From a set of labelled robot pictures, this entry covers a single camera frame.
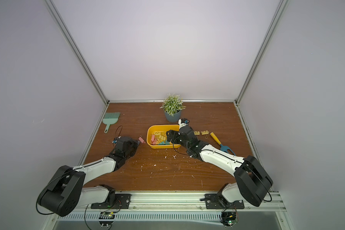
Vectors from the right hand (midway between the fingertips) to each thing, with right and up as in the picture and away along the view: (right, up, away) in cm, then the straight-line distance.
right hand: (171, 130), depth 82 cm
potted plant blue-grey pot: (+2, +7, +18) cm, 20 cm away
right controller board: (+29, -42, -14) cm, 53 cm away
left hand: (-20, -6, +8) cm, 22 cm away
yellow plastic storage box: (-11, -7, +15) cm, 20 cm away
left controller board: (-33, -44, -11) cm, 56 cm away
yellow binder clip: (+23, -3, +16) cm, 28 cm away
